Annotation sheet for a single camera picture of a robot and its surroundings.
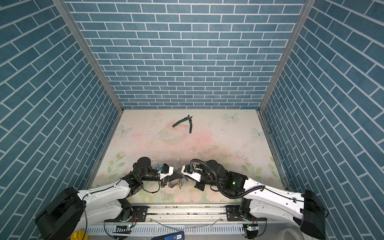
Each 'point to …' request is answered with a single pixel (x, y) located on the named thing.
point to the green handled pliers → (180, 121)
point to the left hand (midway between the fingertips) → (181, 177)
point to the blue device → (175, 236)
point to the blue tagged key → (186, 179)
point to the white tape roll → (297, 234)
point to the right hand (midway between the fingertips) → (184, 173)
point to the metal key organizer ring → (173, 183)
